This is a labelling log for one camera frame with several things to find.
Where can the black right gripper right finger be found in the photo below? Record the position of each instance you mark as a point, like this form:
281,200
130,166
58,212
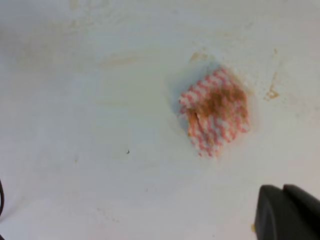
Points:
307,205

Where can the pink striped rag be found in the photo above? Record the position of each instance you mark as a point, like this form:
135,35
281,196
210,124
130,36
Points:
216,111

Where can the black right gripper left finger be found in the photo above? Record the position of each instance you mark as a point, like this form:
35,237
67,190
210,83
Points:
276,217

